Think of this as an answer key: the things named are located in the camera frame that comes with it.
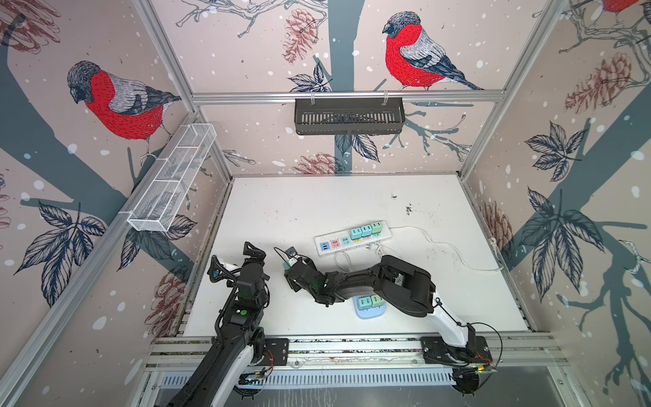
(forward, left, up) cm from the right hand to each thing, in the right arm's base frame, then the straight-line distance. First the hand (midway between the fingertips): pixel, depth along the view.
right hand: (290, 270), depth 92 cm
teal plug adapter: (+13, -28, +7) cm, 32 cm away
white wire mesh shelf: (+5, +34, +33) cm, 48 cm away
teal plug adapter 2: (+12, -24, +7) cm, 28 cm away
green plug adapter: (+16, -32, +6) cm, 36 cm away
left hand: (-1, +12, +16) cm, 20 cm away
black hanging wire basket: (+55, -21, +30) cm, 66 cm away
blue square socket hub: (-14, -30, +1) cm, 33 cm away
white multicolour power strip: (+10, -16, +3) cm, 19 cm away
